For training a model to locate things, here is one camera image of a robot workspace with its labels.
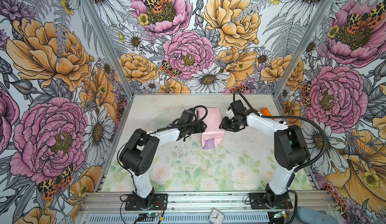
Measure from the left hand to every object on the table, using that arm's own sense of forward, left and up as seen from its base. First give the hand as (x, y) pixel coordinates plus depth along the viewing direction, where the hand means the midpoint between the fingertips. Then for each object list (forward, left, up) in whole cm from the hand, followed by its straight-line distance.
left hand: (202, 129), depth 94 cm
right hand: (-2, -12, +1) cm, 13 cm away
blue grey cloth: (-44, -47, -3) cm, 64 cm away
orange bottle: (+15, -44, -2) cm, 47 cm away
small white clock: (-44, -5, -4) cm, 44 cm away
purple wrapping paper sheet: (-2, -7, -3) cm, 8 cm away
